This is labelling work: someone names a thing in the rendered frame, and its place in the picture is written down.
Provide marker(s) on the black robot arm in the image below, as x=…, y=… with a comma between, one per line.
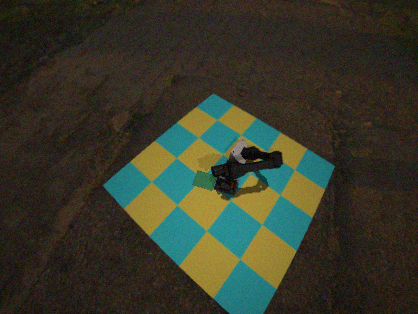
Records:
x=234, y=170

